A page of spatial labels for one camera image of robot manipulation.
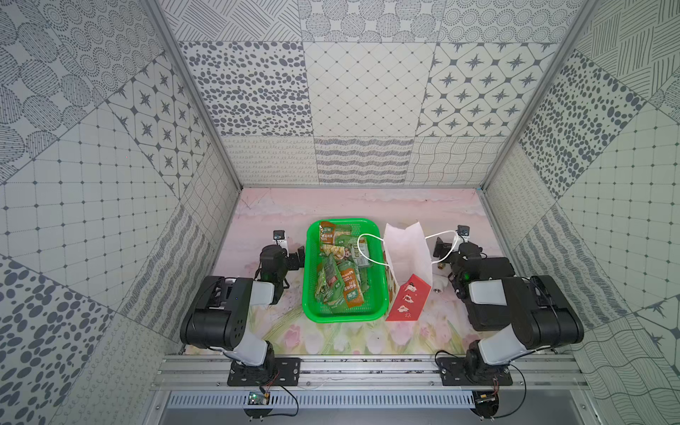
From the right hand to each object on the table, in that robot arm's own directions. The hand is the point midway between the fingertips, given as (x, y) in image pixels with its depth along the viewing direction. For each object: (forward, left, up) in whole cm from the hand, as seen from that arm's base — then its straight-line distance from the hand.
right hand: (452, 241), depth 94 cm
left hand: (-2, +59, 0) cm, 60 cm away
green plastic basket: (-21, +28, -5) cm, 36 cm away
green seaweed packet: (-3, +33, -3) cm, 34 cm away
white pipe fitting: (-14, +7, -5) cm, 17 cm away
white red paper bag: (-10, +17, -2) cm, 20 cm away
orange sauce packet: (-20, +36, +1) cm, 41 cm away
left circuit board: (-47, +62, -7) cm, 78 cm away
